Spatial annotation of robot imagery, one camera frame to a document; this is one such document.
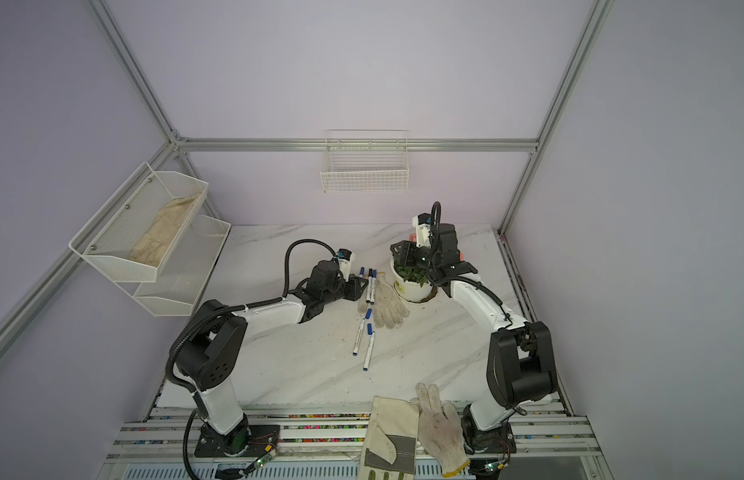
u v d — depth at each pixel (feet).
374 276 3.42
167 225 2.68
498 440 2.26
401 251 2.54
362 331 3.05
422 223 2.52
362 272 3.52
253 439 2.40
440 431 2.44
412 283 2.87
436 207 2.22
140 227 2.55
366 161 3.14
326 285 2.41
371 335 3.02
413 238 2.55
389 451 2.35
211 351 1.59
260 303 1.90
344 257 2.70
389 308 3.21
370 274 3.45
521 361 1.49
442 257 2.21
